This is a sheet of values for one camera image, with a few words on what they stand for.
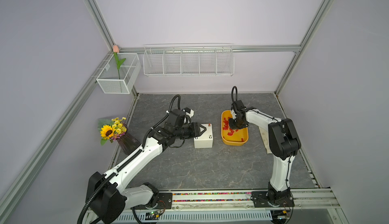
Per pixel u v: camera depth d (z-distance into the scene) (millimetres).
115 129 711
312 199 756
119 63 909
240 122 740
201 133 699
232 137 959
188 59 990
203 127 729
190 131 667
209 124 891
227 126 999
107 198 378
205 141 846
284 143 532
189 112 719
